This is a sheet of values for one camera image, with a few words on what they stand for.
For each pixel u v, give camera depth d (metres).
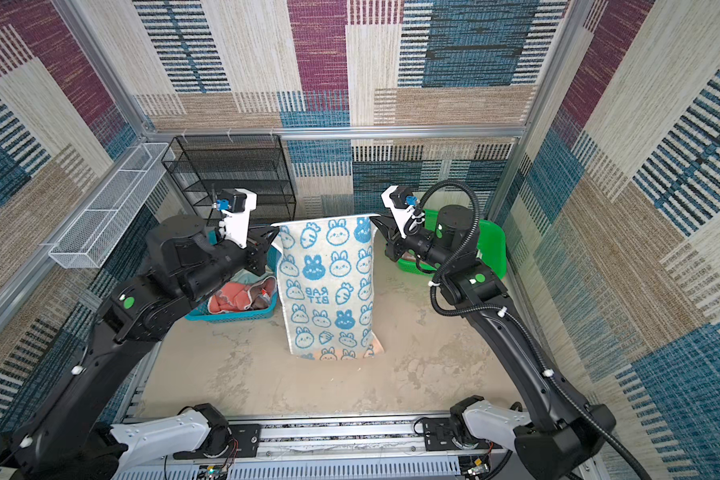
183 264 0.41
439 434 0.74
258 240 0.50
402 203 0.50
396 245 0.55
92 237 0.71
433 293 0.50
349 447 0.73
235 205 0.45
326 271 0.67
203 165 1.05
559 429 0.37
